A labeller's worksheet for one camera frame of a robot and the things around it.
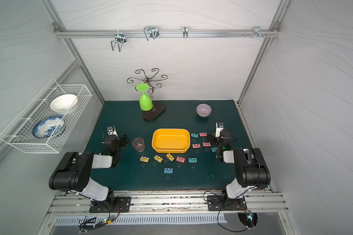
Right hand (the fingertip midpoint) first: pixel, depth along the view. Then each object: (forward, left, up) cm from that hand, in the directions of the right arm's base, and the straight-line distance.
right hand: (216, 130), depth 95 cm
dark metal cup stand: (+23, +43, -4) cm, 49 cm away
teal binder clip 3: (-20, +16, -3) cm, 26 cm away
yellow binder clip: (-20, +45, -3) cm, 50 cm away
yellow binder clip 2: (-19, +37, -5) cm, 42 cm away
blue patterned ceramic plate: (-20, +82, +28) cm, 89 cm away
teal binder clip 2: (-11, +2, -6) cm, 13 cm away
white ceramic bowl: (-6, +84, +29) cm, 89 cm away
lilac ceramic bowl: (+21, +7, -3) cm, 23 cm away
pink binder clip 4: (-19, +23, -4) cm, 31 cm away
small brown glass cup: (-10, +51, -3) cm, 52 cm away
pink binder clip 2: (-10, +13, -4) cm, 17 cm away
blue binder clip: (-26, +30, -4) cm, 40 cm away
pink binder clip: (-1, +8, -4) cm, 9 cm away
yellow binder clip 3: (-17, +30, -6) cm, 35 cm away
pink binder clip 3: (-8, +6, -5) cm, 12 cm away
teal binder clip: (-2, +15, -4) cm, 15 cm away
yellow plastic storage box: (-5, +30, -6) cm, 31 cm away
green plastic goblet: (+8, +46, +18) cm, 50 cm away
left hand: (-6, +64, +2) cm, 65 cm away
